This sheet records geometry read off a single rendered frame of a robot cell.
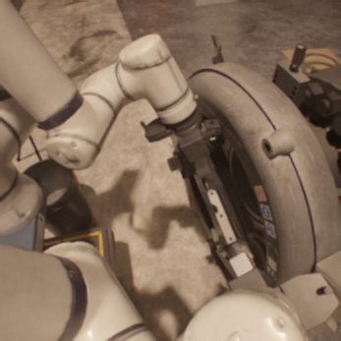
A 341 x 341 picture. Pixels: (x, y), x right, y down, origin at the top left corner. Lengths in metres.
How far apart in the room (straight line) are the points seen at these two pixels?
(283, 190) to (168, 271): 0.95
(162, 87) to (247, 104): 0.18
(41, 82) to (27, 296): 0.30
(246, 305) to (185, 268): 1.17
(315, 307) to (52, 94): 0.45
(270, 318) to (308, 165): 0.36
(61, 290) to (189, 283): 1.13
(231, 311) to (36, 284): 0.14
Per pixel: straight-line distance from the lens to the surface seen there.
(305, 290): 0.36
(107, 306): 0.28
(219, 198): 0.87
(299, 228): 0.53
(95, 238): 1.14
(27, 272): 0.22
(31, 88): 0.42
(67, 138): 0.43
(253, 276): 0.40
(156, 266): 1.37
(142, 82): 0.49
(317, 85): 0.88
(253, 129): 0.53
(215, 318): 0.20
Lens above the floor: 1.29
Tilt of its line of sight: 50 degrees down
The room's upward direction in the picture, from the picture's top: 7 degrees counter-clockwise
